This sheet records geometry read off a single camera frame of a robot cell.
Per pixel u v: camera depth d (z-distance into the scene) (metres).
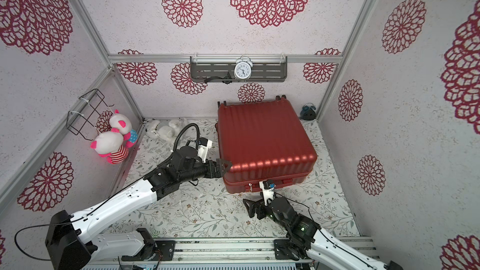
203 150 0.67
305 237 0.56
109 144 0.85
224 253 0.74
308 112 1.18
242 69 0.90
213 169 0.63
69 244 0.38
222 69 0.92
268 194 0.69
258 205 0.69
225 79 0.93
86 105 0.78
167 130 1.00
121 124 0.92
